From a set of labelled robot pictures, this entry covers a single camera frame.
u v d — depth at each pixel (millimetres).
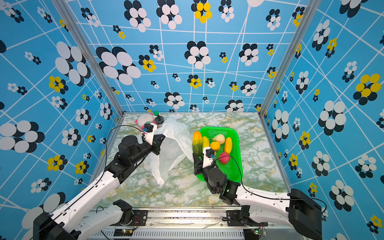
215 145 937
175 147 1019
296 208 408
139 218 724
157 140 662
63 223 392
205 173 646
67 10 703
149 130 598
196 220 749
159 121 1019
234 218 727
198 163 647
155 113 1083
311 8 683
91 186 473
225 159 873
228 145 959
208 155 601
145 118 1083
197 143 706
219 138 976
